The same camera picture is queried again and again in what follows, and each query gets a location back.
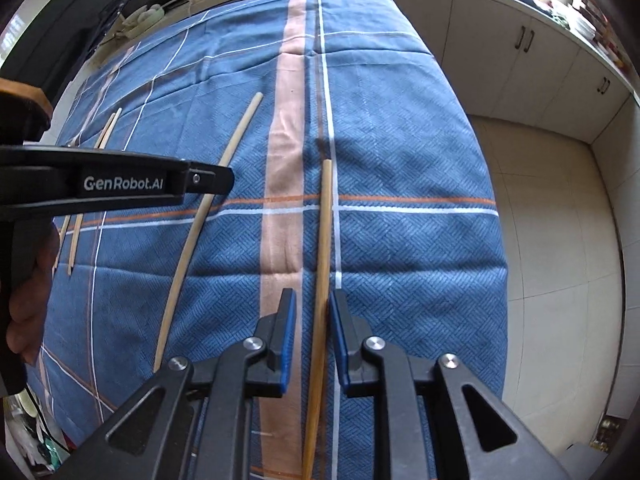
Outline seasoning rack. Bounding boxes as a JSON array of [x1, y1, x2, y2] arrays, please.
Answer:
[[570, 0, 632, 78]]

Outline blue plaid tablecloth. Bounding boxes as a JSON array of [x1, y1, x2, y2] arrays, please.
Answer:
[[37, 0, 511, 480]]

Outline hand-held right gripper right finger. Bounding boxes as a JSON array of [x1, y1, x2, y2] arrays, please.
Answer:
[[327, 289, 571, 480]]

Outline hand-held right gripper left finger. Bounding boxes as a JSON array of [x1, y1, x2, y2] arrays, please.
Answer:
[[60, 287, 298, 480]]

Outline white kitchen base cabinets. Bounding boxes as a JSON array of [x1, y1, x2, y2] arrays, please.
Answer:
[[380, 0, 640, 281]]

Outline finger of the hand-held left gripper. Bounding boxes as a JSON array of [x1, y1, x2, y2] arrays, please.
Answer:
[[187, 159, 237, 197]]

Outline person's left hand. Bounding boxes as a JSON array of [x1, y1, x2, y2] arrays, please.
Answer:
[[7, 220, 60, 366]]

